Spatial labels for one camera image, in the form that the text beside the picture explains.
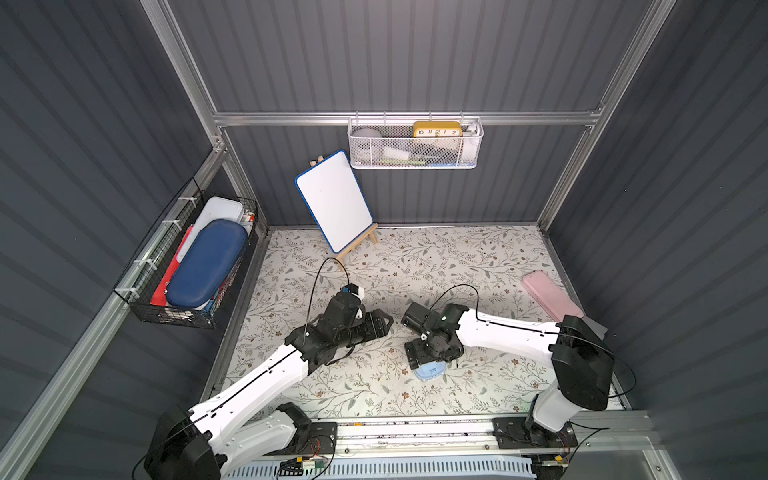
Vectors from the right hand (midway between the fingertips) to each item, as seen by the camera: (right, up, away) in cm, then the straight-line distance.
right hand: (427, 355), depth 83 cm
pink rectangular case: (+44, +13, +14) cm, 48 cm away
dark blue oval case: (-53, +28, -14) cm, 62 cm away
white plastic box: (-56, +40, -5) cm, 69 cm away
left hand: (-11, +10, -6) cm, 16 cm away
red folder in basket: (-60, +19, -18) cm, 66 cm away
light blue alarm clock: (0, -4, -2) cm, 4 cm away
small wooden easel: (-18, +37, +26) cm, 48 cm away
